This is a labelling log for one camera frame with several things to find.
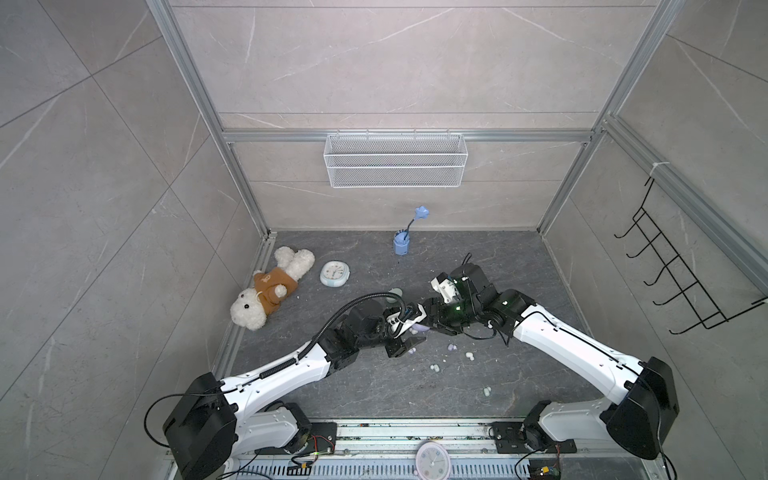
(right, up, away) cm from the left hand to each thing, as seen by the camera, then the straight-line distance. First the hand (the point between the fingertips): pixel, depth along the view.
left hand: (418, 320), depth 75 cm
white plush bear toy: (-50, +1, +14) cm, 52 cm away
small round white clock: (-27, +10, +29) cm, 41 cm away
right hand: (0, 0, -1) cm, 1 cm away
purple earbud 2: (-1, -12, +12) cm, 17 cm away
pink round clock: (+3, -32, -7) cm, 32 cm away
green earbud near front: (+19, -20, +5) cm, 29 cm away
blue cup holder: (-3, +21, +33) cm, 39 cm away
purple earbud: (+11, -11, +13) cm, 20 cm away
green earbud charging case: (-5, +4, +25) cm, 26 cm away
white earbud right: (+17, -13, +12) cm, 24 cm away
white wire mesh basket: (-6, +50, +26) cm, 57 cm away
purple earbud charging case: (0, -1, -4) cm, 4 cm away
